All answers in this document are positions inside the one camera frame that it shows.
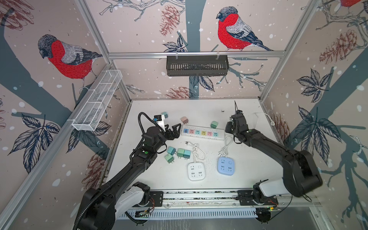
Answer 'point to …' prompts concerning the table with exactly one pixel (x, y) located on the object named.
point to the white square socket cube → (196, 171)
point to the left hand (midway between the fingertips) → (174, 125)
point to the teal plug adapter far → (165, 114)
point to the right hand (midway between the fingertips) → (228, 126)
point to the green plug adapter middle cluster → (180, 152)
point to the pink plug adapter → (184, 120)
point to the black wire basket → (197, 65)
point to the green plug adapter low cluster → (169, 158)
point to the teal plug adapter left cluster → (171, 150)
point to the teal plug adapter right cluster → (187, 154)
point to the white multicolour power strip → (202, 132)
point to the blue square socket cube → (225, 166)
